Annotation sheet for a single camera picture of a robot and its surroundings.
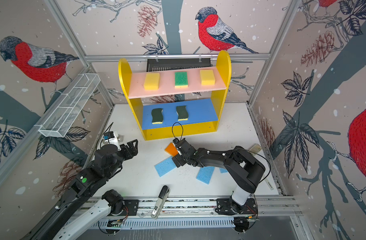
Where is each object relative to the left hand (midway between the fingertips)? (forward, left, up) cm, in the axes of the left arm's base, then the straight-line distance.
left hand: (131, 142), depth 70 cm
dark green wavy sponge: (+24, -8, -8) cm, 27 cm away
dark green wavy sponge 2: (+26, -25, -10) cm, 37 cm away
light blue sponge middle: (-7, -37, -23) cm, 45 cm away
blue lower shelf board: (+29, -36, -10) cm, 47 cm away
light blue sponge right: (-5, -48, -23) cm, 53 cm away
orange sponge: (+8, -17, -23) cm, 29 cm away
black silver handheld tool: (-19, -15, -20) cm, 31 cm away
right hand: (+3, -22, -23) cm, 32 cm away
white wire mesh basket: (+14, +36, +6) cm, 39 cm away
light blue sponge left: (-3, -14, -23) cm, 27 cm away
